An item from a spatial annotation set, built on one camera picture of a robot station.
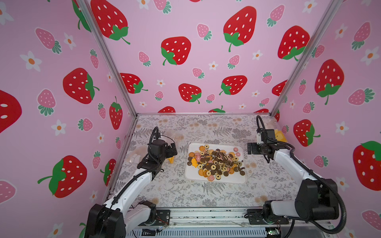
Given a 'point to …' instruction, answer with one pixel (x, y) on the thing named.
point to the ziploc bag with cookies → (137, 154)
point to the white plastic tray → (220, 162)
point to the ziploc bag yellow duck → (170, 136)
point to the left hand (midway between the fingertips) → (168, 145)
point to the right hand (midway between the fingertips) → (254, 147)
